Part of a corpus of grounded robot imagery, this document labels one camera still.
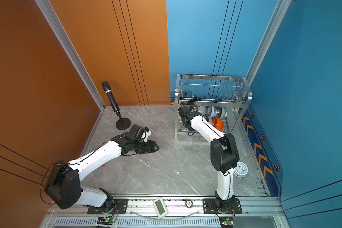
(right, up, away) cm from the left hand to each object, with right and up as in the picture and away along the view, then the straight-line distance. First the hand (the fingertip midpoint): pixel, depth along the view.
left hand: (156, 147), depth 84 cm
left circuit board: (-23, -34, -13) cm, 44 cm away
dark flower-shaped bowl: (+46, +21, +18) cm, 54 cm away
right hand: (+28, +13, +9) cm, 32 cm away
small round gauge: (+18, -25, -14) cm, 34 cm away
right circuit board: (+37, -35, -14) cm, 53 cm away
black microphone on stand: (-29, +14, +23) cm, 39 cm away
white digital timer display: (+4, -28, -13) cm, 31 cm away
